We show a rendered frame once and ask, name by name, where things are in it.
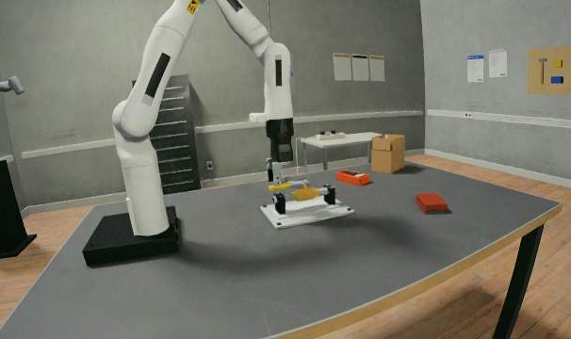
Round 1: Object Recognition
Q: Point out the red rectangular block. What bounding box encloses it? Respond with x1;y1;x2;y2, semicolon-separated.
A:
416;193;448;215

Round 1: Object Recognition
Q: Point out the orange handheld multimeter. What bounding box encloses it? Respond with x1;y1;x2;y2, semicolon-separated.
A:
336;170;369;186

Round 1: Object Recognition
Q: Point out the brown cardboard box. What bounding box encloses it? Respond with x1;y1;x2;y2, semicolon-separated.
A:
371;134;404;173

